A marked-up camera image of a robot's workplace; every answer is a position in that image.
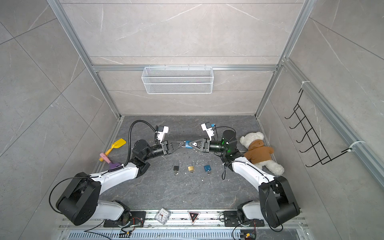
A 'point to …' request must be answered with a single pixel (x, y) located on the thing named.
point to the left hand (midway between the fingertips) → (183, 142)
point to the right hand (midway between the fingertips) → (190, 144)
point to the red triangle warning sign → (193, 216)
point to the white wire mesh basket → (177, 80)
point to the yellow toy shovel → (117, 144)
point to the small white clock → (162, 215)
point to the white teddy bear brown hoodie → (259, 154)
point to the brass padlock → (192, 168)
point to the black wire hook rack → (316, 150)
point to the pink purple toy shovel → (111, 165)
